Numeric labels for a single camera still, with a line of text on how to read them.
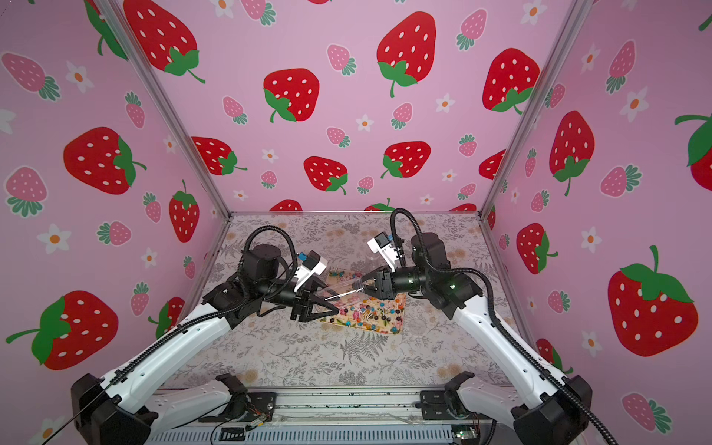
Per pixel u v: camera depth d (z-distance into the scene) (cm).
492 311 47
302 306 57
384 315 91
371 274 60
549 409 37
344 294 62
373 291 60
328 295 65
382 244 60
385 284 57
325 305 59
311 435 70
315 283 63
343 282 62
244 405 68
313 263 58
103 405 38
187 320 48
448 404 65
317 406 76
